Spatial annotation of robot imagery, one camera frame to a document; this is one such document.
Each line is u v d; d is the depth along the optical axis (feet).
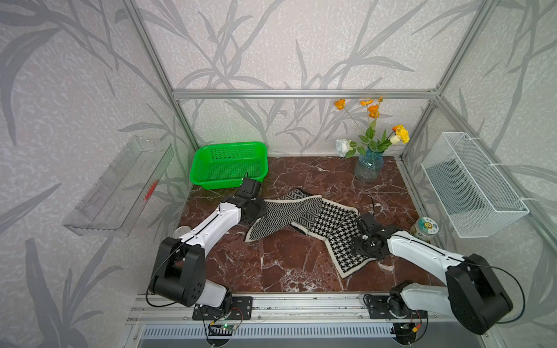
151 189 2.23
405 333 2.35
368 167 3.36
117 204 2.26
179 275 1.39
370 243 2.09
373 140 3.24
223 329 2.35
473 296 1.35
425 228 2.77
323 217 3.16
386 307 2.40
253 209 2.54
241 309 2.42
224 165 3.79
